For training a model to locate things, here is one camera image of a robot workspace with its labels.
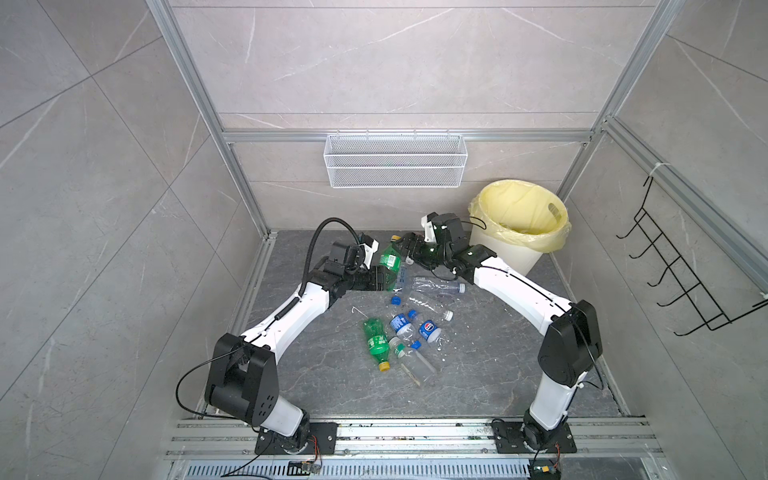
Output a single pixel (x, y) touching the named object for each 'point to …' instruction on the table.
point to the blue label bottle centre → (404, 328)
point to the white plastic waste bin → (521, 258)
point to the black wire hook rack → (713, 316)
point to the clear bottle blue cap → (401, 283)
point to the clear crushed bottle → (430, 307)
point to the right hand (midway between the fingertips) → (398, 247)
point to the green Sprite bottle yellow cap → (378, 341)
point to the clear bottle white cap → (430, 286)
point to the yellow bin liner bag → (526, 214)
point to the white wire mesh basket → (395, 161)
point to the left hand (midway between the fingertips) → (388, 270)
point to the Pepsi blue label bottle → (432, 333)
